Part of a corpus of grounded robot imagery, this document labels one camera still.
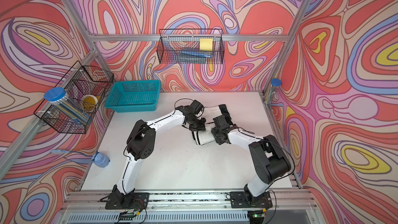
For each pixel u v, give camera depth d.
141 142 0.56
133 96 1.19
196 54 0.88
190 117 0.73
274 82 1.04
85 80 0.77
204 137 0.88
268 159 0.46
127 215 0.72
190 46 0.98
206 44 0.88
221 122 0.74
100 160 0.79
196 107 0.78
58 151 0.69
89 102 0.76
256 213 0.71
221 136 0.70
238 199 0.73
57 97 0.57
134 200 0.72
